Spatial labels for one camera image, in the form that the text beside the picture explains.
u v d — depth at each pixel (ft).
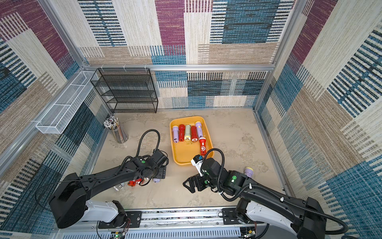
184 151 3.18
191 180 2.09
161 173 2.50
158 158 2.18
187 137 3.34
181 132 3.36
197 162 2.21
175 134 3.34
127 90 3.59
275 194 1.51
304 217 1.34
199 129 3.42
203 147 3.14
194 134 3.34
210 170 1.84
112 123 2.93
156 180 2.75
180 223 2.39
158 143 2.54
